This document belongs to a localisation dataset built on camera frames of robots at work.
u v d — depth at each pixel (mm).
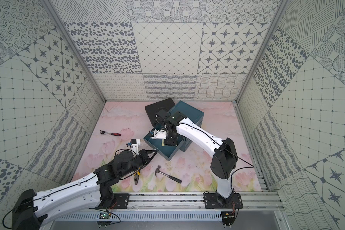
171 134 675
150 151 718
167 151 715
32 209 414
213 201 744
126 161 563
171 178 816
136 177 811
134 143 708
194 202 760
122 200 735
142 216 701
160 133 702
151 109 1104
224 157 450
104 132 1007
